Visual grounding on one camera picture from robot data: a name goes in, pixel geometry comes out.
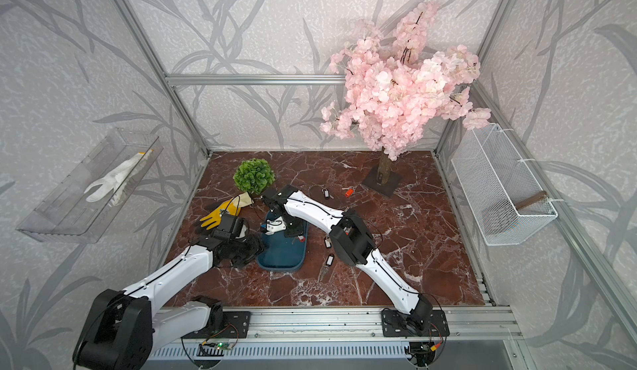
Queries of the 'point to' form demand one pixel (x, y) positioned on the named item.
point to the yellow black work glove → (231, 207)
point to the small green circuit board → (222, 345)
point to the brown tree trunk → (383, 168)
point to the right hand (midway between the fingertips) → (296, 226)
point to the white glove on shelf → (118, 182)
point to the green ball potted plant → (255, 176)
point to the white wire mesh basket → (507, 204)
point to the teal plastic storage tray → (283, 253)
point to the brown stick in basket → (531, 200)
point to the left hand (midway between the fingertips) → (264, 249)
